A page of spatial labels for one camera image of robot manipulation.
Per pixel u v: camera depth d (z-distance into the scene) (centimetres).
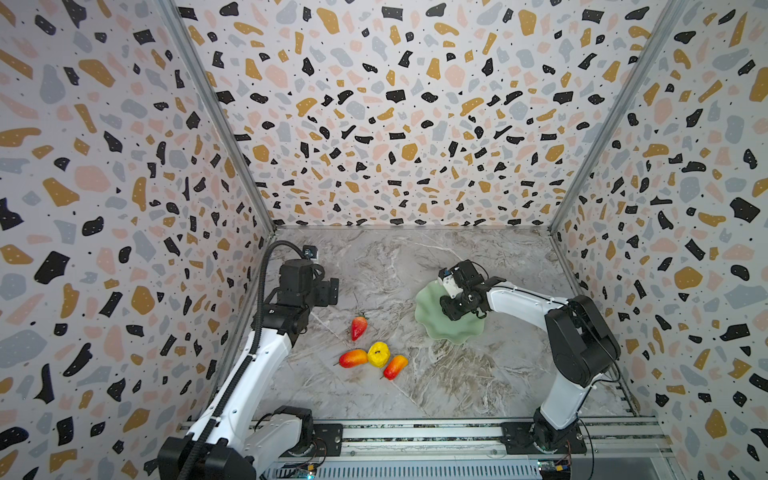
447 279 87
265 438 52
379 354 83
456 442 75
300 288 58
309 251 68
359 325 90
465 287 76
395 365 84
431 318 97
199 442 37
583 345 49
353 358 84
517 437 75
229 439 39
